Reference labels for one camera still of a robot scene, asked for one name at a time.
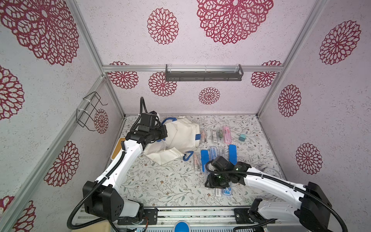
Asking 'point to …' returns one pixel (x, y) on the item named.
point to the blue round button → (181, 226)
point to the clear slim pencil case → (222, 151)
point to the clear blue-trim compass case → (213, 152)
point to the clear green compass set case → (220, 135)
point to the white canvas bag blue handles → (183, 137)
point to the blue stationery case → (233, 154)
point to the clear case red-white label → (219, 192)
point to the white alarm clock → (272, 171)
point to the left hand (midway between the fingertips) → (167, 131)
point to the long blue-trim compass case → (227, 191)
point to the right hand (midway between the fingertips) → (206, 184)
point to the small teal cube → (242, 137)
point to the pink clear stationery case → (227, 134)
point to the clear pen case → (214, 136)
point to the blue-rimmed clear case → (205, 157)
